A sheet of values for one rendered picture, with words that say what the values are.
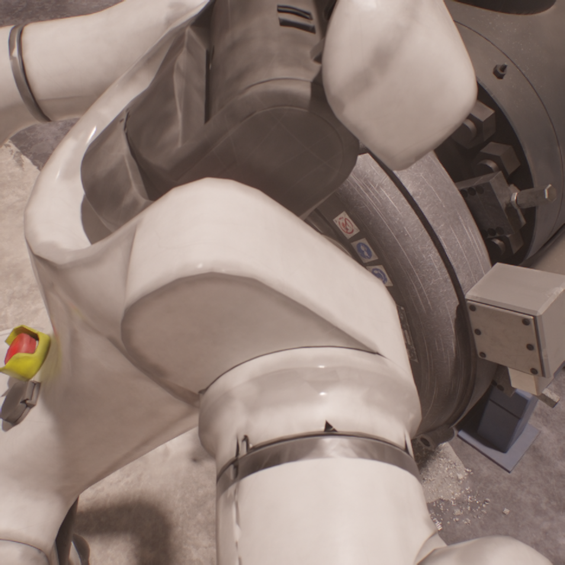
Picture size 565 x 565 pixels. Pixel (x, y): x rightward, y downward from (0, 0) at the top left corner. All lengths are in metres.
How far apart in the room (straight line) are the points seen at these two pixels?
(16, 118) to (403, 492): 0.44
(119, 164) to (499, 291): 0.59
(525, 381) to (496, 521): 0.72
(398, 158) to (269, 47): 0.07
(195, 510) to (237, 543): 1.30
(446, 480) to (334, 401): 1.33
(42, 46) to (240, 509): 0.41
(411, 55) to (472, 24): 0.94
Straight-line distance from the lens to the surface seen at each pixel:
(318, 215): 0.88
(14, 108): 0.57
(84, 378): 0.39
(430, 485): 1.56
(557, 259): 0.89
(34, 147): 2.63
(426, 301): 0.83
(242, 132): 0.25
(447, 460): 1.59
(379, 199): 0.79
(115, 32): 0.54
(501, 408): 1.50
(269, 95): 0.25
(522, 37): 1.21
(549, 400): 1.04
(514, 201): 0.83
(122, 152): 0.31
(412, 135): 0.26
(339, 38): 0.24
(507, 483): 1.60
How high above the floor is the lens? 1.40
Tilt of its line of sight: 48 degrees down
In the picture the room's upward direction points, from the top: 4 degrees counter-clockwise
